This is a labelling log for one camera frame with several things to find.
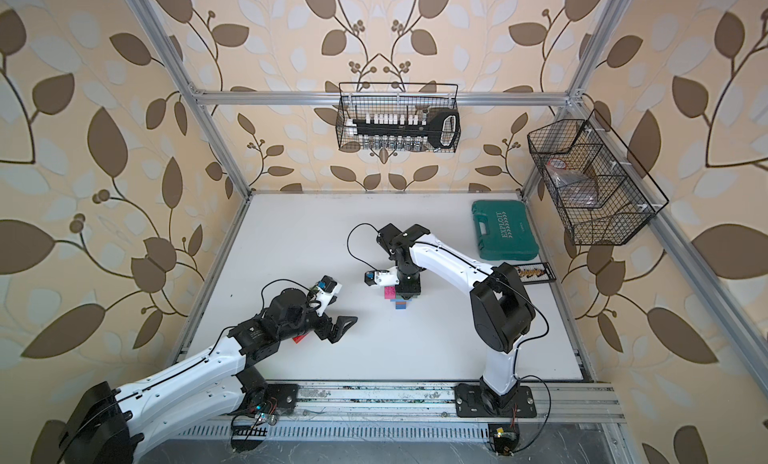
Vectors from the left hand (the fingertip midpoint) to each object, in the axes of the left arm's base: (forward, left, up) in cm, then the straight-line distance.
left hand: (345, 308), depth 79 cm
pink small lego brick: (+6, -12, -2) cm, 14 cm away
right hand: (+9, -17, -3) cm, 20 cm away
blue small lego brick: (+5, -15, -9) cm, 18 cm away
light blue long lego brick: (+4, -15, -4) cm, 16 cm away
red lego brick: (-4, +15, -12) cm, 20 cm away
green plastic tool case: (+31, -51, -4) cm, 60 cm away
